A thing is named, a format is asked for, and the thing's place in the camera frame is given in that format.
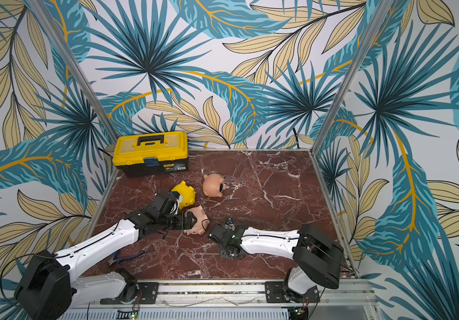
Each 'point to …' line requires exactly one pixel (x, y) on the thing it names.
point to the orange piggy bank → (213, 185)
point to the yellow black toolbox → (146, 153)
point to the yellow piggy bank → (187, 192)
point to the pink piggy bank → (202, 222)
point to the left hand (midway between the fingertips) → (187, 223)
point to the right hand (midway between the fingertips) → (227, 251)
